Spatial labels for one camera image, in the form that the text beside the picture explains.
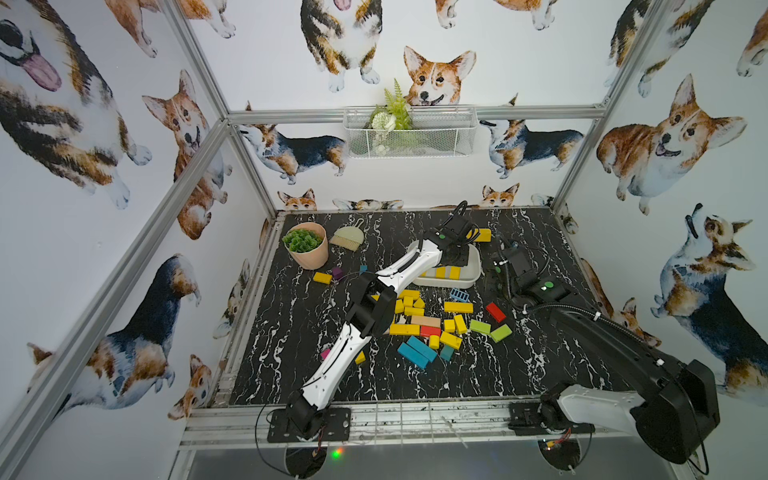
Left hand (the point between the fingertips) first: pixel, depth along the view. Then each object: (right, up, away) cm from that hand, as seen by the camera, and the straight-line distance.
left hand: (468, 255), depth 98 cm
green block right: (+8, -22, -10) cm, 26 cm away
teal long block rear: (-16, -26, -12) cm, 33 cm away
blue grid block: (-3, -13, -3) cm, 13 cm away
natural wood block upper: (-14, -20, -7) cm, 25 cm away
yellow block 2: (-49, -8, +3) cm, 49 cm away
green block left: (+2, -21, -8) cm, 22 cm away
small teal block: (-9, -27, -14) cm, 31 cm away
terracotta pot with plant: (-52, +3, -2) cm, 52 cm away
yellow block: (-33, -28, -15) cm, 46 cm away
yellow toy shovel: (+11, +7, +19) cm, 23 cm away
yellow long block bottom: (-21, -21, -9) cm, 31 cm away
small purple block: (-43, -6, +3) cm, 44 cm away
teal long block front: (-18, -27, -14) cm, 36 cm away
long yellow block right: (-4, -16, -5) cm, 17 cm away
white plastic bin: (-6, -7, 0) cm, 9 cm away
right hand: (+3, -5, -16) cm, 17 cm away
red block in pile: (-14, -22, -9) cm, 28 cm away
